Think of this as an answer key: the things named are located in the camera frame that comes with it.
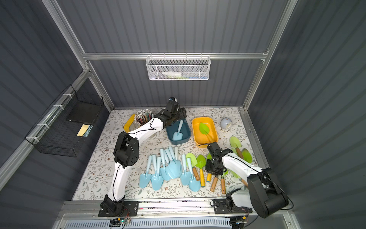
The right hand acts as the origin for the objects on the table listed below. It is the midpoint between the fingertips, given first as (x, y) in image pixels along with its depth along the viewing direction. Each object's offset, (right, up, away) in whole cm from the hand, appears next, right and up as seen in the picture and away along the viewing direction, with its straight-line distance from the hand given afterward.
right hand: (209, 172), depth 85 cm
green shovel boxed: (0, +24, +20) cm, 32 cm away
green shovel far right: (+21, +15, +14) cm, 30 cm away
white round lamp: (+14, +29, +16) cm, 36 cm away
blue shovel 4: (-27, 0, 0) cm, 27 cm away
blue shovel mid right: (-15, -3, -1) cm, 15 cm away
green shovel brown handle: (-9, +5, +4) cm, 11 cm away
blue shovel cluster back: (-21, +3, +1) cm, 21 cm away
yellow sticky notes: (-69, +26, -10) cm, 74 cm away
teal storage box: (-15, +25, +20) cm, 35 cm away
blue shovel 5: (-9, -6, -4) cm, 12 cm away
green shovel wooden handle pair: (+2, -5, -5) cm, 7 cm away
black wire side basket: (-79, +29, -9) cm, 84 cm away
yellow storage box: (-3, +17, +14) cm, 22 cm away
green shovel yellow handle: (-5, +5, +2) cm, 7 cm away
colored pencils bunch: (-43, +34, +7) cm, 55 cm away
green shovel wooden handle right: (+7, -4, -5) cm, 10 cm away
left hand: (-15, +38, +10) cm, 42 cm away
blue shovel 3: (-20, +21, +16) cm, 33 cm away
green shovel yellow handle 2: (0, -2, -3) cm, 3 cm away
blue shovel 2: (-31, -4, -3) cm, 31 cm away
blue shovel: (-38, -3, -2) cm, 39 cm away
